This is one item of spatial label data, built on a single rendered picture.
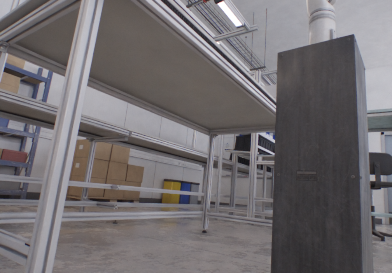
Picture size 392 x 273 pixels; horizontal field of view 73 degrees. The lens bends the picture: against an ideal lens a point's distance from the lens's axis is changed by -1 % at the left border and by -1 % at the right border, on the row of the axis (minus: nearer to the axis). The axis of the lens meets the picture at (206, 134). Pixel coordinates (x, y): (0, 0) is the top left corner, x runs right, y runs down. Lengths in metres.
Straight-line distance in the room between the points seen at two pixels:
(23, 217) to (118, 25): 1.00
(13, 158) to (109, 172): 1.36
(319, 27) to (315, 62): 0.19
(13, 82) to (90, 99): 1.63
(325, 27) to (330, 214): 0.64
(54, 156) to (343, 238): 0.77
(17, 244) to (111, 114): 5.42
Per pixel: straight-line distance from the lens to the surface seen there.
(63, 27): 1.36
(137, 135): 2.90
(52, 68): 1.67
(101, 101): 6.07
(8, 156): 4.73
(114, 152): 4.90
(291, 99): 0.92
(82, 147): 4.84
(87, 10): 0.91
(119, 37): 1.30
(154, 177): 7.01
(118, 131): 2.72
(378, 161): 3.82
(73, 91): 0.81
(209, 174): 2.58
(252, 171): 3.79
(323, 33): 1.08
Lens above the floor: 0.35
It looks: 12 degrees up
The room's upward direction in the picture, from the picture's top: 5 degrees clockwise
